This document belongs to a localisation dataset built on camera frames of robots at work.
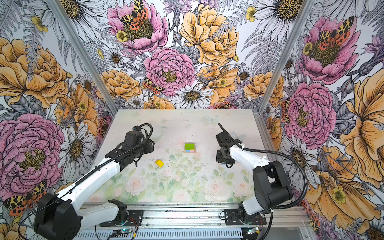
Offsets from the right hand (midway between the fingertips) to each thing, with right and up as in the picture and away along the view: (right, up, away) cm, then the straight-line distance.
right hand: (223, 164), depth 88 cm
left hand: (-41, +10, -4) cm, 42 cm away
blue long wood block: (-21, +6, +8) cm, 24 cm away
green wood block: (-20, +9, +12) cm, 25 cm away
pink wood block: (-18, +6, +9) cm, 21 cm away
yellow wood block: (-38, 0, +4) cm, 38 cm away
